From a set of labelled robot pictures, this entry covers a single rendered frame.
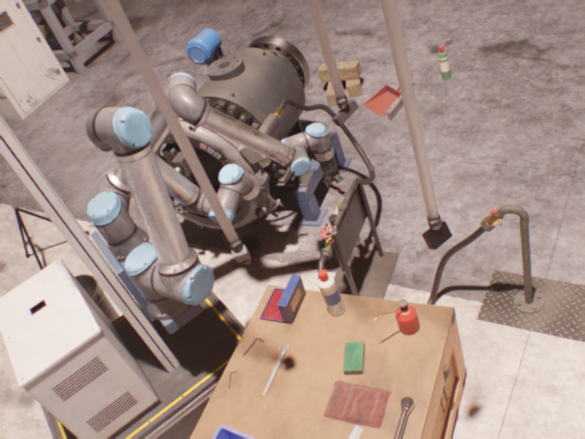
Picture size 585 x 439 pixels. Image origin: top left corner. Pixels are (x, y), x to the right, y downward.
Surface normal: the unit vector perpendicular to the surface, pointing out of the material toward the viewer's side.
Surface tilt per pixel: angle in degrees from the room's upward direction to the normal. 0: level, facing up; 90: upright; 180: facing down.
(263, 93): 53
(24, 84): 90
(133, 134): 83
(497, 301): 0
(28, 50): 90
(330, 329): 0
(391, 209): 0
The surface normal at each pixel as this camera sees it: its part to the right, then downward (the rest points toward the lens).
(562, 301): -0.30, -0.72
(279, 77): 0.57, -0.36
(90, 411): 0.55, 0.40
